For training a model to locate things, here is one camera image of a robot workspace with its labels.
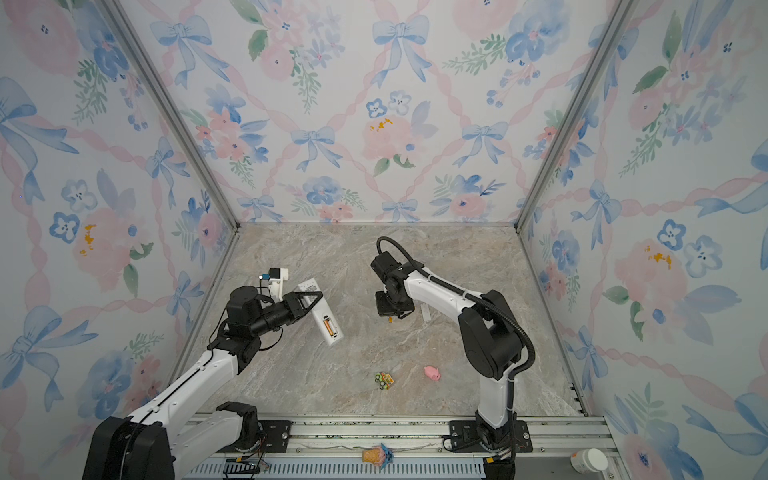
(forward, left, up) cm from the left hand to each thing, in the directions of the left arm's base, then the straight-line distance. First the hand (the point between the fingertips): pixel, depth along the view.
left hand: (321, 294), depth 78 cm
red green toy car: (-16, -16, -18) cm, 29 cm away
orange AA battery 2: (+1, -18, -15) cm, 23 cm away
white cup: (-34, -61, -12) cm, 71 cm away
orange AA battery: (-7, -2, -4) cm, 9 cm away
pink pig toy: (-14, -30, -18) cm, 38 cm away
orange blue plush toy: (-33, -15, -16) cm, 40 cm away
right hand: (+4, -17, -14) cm, 22 cm away
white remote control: (-4, 0, -2) cm, 5 cm away
